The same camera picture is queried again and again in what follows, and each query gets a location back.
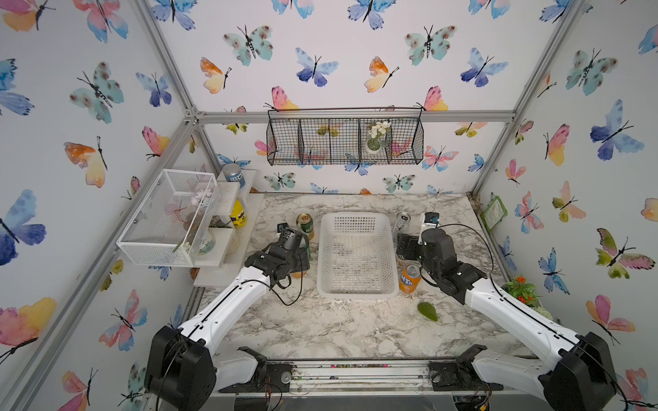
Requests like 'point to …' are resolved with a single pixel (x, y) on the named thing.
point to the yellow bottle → (237, 214)
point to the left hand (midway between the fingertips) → (300, 255)
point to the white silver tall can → (403, 220)
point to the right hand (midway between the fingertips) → (411, 232)
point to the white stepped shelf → (223, 259)
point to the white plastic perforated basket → (356, 256)
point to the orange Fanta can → (409, 278)
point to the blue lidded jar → (233, 173)
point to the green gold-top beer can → (305, 223)
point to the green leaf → (428, 310)
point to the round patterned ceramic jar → (206, 245)
